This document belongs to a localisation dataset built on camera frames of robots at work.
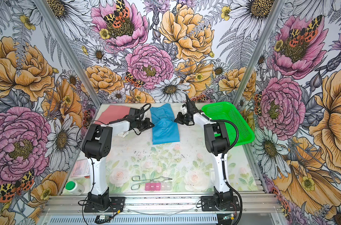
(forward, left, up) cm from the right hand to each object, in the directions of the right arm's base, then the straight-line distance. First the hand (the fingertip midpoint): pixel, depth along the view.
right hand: (175, 122), depth 103 cm
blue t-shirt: (-5, +7, -2) cm, 9 cm away
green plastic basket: (+9, -39, +1) cm, 40 cm away
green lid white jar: (-43, +52, +3) cm, 67 cm away
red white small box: (-32, +55, -1) cm, 64 cm away
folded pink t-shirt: (+13, +49, -1) cm, 50 cm away
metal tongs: (-37, +24, -6) cm, 44 cm away
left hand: (-3, +15, -2) cm, 16 cm away
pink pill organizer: (-42, +11, -4) cm, 43 cm away
